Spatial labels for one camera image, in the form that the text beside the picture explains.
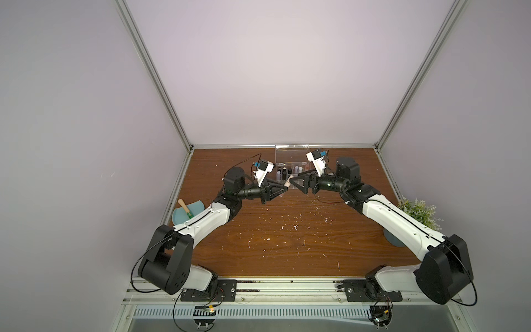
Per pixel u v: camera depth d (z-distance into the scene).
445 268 0.40
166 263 0.42
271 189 0.71
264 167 0.68
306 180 0.66
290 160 1.04
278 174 1.00
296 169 1.01
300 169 1.00
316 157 0.67
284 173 1.02
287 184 0.73
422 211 0.75
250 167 0.70
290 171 1.01
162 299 0.73
